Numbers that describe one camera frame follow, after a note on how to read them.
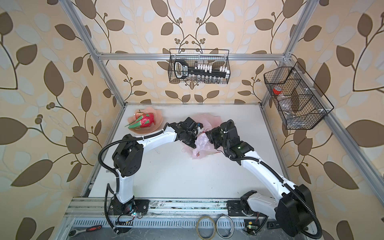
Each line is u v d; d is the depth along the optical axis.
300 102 0.74
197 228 0.69
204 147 0.73
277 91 0.81
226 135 0.59
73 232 0.68
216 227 0.66
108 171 0.87
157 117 1.09
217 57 0.91
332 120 0.58
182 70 0.85
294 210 0.39
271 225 0.69
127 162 0.50
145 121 1.00
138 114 1.05
